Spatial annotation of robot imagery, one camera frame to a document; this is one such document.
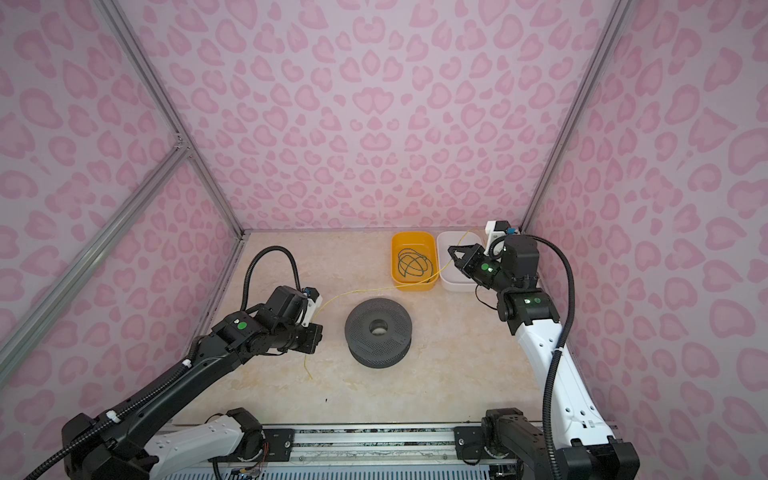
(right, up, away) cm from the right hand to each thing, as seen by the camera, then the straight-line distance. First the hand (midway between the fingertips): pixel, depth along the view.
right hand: (449, 246), depth 69 cm
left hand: (-31, -22, +7) cm, 38 cm away
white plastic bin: (+7, -10, +31) cm, 34 cm away
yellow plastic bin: (-2, +3, +43) cm, 43 cm away
